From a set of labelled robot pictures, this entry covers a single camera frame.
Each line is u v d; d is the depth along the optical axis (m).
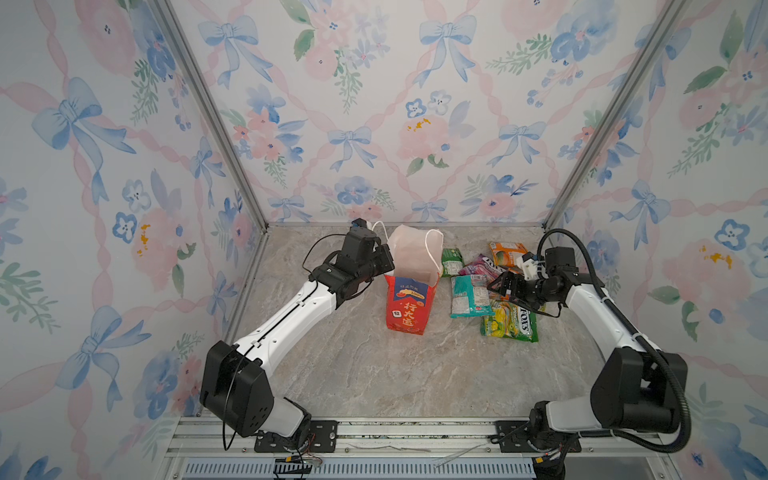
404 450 0.73
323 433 0.75
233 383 0.40
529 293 0.74
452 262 1.06
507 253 1.07
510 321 0.92
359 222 0.72
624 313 0.83
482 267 1.01
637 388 0.42
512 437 0.73
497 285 0.83
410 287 0.75
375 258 0.70
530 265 0.80
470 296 0.94
